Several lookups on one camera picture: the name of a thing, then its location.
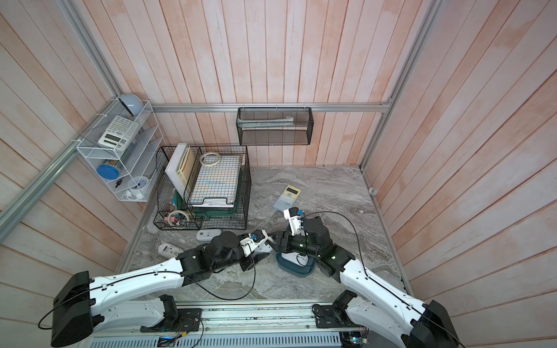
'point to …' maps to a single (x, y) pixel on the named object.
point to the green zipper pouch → (206, 212)
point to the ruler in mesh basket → (262, 122)
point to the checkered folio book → (220, 181)
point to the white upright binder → (178, 168)
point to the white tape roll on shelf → (137, 186)
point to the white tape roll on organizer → (209, 153)
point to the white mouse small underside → (169, 250)
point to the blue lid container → (107, 172)
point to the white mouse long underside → (303, 260)
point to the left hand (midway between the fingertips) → (261, 248)
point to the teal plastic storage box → (296, 270)
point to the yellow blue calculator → (287, 198)
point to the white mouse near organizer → (205, 235)
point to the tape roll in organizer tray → (174, 212)
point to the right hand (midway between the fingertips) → (268, 236)
